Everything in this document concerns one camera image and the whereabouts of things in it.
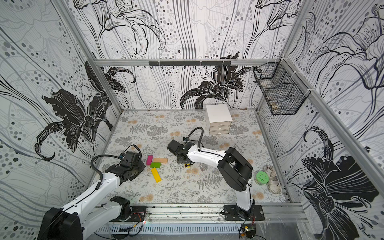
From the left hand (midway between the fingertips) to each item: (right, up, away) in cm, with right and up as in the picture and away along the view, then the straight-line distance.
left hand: (144, 168), depth 87 cm
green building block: (+5, +1, +4) cm, 7 cm away
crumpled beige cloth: (+72, -6, -8) cm, 73 cm away
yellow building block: (+27, +7, -15) cm, 31 cm away
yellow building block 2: (+7, -4, 0) cm, 8 cm away
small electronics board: (+56, -24, -16) cm, 64 cm away
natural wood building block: (+8, +4, +6) cm, 11 cm away
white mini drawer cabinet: (+46, +29, +9) cm, 55 cm away
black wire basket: (+82, +46, 0) cm, 94 cm away
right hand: (+25, +6, +4) cm, 26 cm away
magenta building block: (+1, +4, +6) cm, 7 cm away
